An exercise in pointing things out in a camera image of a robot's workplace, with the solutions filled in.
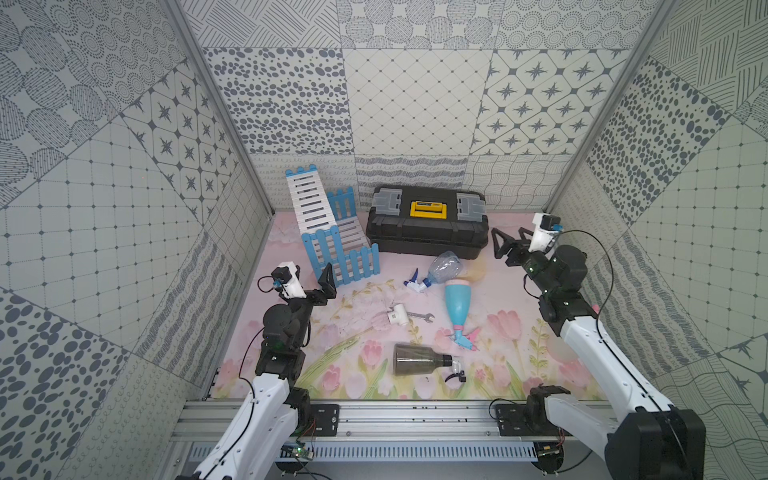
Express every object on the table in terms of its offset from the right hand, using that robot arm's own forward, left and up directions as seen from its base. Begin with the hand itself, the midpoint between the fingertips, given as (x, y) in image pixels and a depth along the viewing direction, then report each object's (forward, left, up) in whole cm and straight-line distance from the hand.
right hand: (502, 232), depth 77 cm
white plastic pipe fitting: (-12, +28, -25) cm, 39 cm away
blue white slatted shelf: (0, +45, -1) cm, 45 cm away
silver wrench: (-11, +20, -27) cm, 35 cm away
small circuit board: (-46, +53, -28) cm, 76 cm away
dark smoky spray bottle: (-26, +24, -21) cm, 41 cm away
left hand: (-9, +51, -1) cm, 51 cm away
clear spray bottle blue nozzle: (+3, +13, -21) cm, 25 cm away
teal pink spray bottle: (-6, +9, -23) cm, 25 cm away
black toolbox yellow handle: (+15, +21, -11) cm, 28 cm away
